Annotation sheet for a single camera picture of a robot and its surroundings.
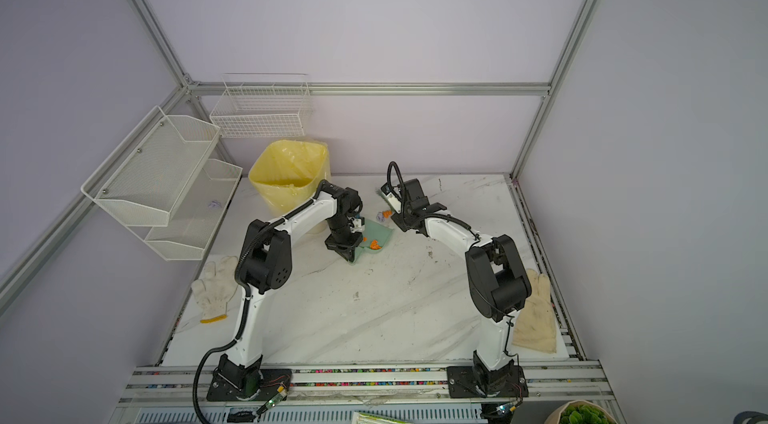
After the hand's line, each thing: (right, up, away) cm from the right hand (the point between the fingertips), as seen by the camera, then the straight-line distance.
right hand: (401, 206), depth 96 cm
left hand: (-16, -16, -5) cm, 24 cm away
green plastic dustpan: (-10, -9, +9) cm, 16 cm away
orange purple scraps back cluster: (-7, -4, +12) cm, 14 cm away
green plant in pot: (+37, -43, -34) cm, 66 cm away
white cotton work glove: (-58, -26, -7) cm, 64 cm away
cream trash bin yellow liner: (-40, +12, +8) cm, 42 cm away
